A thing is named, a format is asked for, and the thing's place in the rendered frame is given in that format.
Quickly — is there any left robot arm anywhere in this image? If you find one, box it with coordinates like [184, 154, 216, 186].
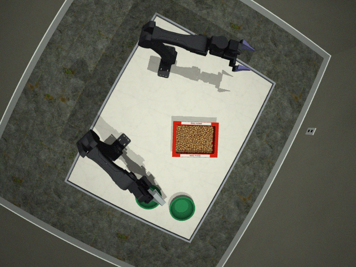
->
[138, 21, 243, 78]

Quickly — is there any red box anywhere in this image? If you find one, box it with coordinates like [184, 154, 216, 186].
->
[172, 121, 219, 158]

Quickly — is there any green bowl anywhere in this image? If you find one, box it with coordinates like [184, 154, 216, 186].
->
[169, 196, 195, 221]
[135, 185, 162, 209]

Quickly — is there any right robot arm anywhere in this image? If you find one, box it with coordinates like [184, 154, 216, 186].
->
[76, 129, 154, 204]

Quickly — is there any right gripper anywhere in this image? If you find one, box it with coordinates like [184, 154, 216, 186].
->
[139, 176, 152, 190]

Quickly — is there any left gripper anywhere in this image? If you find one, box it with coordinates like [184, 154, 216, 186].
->
[220, 40, 255, 72]

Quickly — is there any grey raised table edge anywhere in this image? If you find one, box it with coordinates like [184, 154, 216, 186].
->
[65, 13, 276, 243]

